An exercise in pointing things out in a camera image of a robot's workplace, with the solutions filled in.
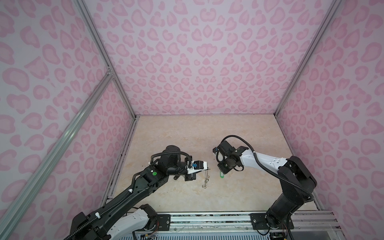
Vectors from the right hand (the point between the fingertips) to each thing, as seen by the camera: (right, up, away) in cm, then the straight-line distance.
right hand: (222, 167), depth 88 cm
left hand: (-11, +7, -21) cm, 24 cm away
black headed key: (-27, -6, 0) cm, 28 cm away
